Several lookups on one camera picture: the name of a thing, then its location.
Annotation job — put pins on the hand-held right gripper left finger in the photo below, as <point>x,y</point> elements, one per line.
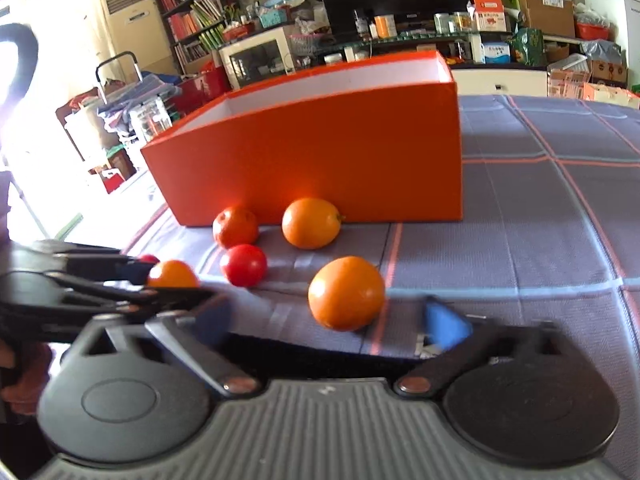
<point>215,317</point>

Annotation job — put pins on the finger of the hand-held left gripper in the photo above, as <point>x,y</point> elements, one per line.
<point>135,271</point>
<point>150,296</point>

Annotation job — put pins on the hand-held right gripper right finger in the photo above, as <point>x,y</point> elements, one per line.
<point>445,325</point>

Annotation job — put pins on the small orange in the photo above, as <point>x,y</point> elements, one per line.
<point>172,276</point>

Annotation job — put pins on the large orange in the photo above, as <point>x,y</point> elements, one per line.
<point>346,300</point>

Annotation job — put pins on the orange cardboard box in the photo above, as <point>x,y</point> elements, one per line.
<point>325,160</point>

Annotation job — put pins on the person's left hand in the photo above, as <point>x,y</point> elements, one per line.
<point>22,375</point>

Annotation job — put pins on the small red fruit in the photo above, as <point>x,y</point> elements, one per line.
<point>148,259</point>

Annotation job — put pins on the red tomato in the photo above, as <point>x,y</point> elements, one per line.
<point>243,265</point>

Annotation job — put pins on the red-orange tomato by box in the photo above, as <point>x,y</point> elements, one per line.
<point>235,226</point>

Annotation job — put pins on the medium orange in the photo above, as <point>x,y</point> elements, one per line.
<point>310,222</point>

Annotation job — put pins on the blue plaid tablecloth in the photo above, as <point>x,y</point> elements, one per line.
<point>525,210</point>

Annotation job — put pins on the red box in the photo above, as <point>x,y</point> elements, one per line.
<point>205,87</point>

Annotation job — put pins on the white glass-door cabinet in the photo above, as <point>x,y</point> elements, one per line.
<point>255,62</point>

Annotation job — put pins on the white standing air conditioner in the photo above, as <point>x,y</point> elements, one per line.
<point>132,25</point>

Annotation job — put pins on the cream television cabinet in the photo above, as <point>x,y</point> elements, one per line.
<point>480,81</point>

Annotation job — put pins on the bookshelf with books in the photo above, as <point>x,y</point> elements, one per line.
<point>192,15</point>

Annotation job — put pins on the blue and white tissue box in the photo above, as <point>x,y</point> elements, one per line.
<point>496,53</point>

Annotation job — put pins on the pink plastic basket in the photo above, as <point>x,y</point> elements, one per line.
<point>305,44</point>

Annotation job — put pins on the teal basket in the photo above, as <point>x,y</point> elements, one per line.
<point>272,18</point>

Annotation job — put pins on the green snack bag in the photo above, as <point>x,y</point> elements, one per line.
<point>527,47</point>

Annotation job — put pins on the orange and white carton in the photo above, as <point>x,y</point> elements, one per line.
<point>490,14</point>

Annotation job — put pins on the brown cardboard box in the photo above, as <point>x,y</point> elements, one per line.
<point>547,17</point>

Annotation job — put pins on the red plastic basket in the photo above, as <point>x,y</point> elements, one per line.
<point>592,31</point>

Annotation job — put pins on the white refrigerator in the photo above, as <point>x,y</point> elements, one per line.
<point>612,20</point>

